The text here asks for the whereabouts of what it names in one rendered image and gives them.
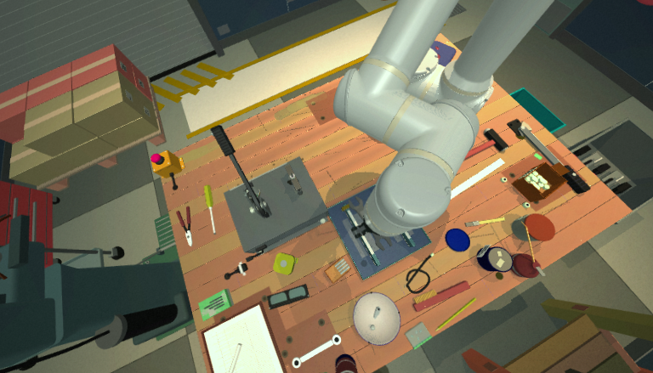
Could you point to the grey adjuster nut bracket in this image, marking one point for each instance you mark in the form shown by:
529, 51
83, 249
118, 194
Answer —
294, 179

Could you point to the orange small brush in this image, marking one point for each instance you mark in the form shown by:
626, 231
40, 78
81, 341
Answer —
337, 270

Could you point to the yellow-green tape measure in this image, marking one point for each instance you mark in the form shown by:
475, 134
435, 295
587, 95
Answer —
284, 264

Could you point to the dark round tin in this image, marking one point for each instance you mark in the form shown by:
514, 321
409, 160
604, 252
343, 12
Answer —
346, 364

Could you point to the small black lever switch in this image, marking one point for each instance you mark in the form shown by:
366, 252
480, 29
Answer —
254, 257

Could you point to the grey roller door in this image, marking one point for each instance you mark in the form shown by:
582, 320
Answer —
92, 11

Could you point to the yellow stick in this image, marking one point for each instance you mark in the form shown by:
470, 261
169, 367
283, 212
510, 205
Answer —
532, 250

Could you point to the teal bin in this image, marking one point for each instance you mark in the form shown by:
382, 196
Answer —
541, 108

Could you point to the green ribbed block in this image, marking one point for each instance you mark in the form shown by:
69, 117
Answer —
165, 233

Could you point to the yellow-green pencil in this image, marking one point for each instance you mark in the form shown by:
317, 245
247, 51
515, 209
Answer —
455, 314

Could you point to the red tool cabinet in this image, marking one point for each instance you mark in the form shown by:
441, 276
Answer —
25, 210

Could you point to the yellow box with red button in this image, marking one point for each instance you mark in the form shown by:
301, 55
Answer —
168, 164

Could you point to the grey tool rack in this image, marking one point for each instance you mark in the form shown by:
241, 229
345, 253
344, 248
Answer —
617, 159

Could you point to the brown box of white parts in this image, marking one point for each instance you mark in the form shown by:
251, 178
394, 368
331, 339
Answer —
535, 184

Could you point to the blue tool tray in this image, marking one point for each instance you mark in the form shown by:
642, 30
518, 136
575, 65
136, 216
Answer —
393, 261

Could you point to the red bar brush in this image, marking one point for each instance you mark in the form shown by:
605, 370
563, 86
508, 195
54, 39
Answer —
444, 295

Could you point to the black safety glasses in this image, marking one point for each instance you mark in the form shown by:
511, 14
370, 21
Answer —
288, 296

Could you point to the white round lid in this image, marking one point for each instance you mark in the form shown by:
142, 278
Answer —
376, 319

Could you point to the grey handbrake base plate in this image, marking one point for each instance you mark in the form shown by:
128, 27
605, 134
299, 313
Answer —
285, 220

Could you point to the grey-green card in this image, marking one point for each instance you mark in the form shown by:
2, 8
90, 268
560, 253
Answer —
418, 336

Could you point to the dark red tin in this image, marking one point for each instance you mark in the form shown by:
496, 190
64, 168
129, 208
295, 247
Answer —
524, 266

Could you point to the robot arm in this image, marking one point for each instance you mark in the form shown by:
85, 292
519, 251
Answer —
408, 133

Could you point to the small black knob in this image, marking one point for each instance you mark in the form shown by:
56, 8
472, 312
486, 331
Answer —
237, 270

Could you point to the black and grey bar clamp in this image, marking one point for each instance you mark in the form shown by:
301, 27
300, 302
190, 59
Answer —
541, 146

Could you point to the teal grey workshop machine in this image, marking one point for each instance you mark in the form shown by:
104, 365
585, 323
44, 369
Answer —
76, 296

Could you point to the dark blue labelled tin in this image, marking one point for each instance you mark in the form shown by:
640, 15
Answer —
494, 259

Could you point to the black-grip handbrake lever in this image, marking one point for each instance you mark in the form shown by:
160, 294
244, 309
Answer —
244, 176

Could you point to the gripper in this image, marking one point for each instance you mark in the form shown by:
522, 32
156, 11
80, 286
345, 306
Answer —
361, 230

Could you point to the blue disc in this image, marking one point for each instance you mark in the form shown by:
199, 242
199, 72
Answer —
457, 240

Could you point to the green card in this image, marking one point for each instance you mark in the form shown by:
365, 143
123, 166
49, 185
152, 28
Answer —
215, 304

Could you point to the brown clipboard with paper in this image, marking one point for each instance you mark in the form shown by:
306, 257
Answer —
240, 342

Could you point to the red disc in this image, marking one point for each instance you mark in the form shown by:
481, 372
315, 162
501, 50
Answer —
541, 226

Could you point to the olive and wooden crate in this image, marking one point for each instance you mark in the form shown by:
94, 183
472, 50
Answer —
576, 337

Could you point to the cardboard boxes on red pallet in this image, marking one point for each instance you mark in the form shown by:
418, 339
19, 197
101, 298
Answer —
86, 103

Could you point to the white ruler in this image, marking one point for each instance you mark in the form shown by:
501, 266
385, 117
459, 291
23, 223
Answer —
479, 176

